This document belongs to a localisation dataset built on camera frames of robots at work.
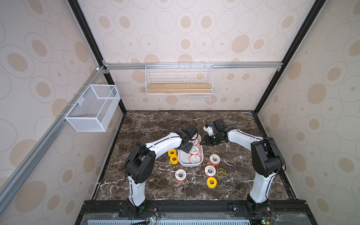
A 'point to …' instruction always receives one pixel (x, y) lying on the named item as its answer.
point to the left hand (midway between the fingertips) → (187, 145)
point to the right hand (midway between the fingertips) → (200, 145)
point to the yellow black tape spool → (221, 173)
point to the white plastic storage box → (183, 158)
